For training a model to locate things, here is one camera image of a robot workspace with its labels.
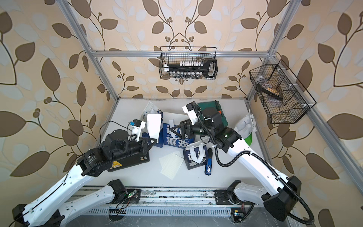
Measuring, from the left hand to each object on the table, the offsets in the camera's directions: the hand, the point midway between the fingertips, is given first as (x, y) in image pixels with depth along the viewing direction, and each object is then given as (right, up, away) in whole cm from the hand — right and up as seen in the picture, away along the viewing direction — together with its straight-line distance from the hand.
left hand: (155, 139), depth 65 cm
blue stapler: (+27, -22, +16) cm, 38 cm away
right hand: (+9, +6, +1) cm, 11 cm away
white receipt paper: (-1, +7, +2) cm, 8 cm away
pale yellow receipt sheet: (+4, -20, +22) cm, 30 cm away
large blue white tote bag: (+5, +8, +16) cm, 18 cm away
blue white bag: (-7, +15, +19) cm, 25 cm away
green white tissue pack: (+48, +3, +14) cm, 50 cm away
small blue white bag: (+19, -11, +11) cm, 24 cm away
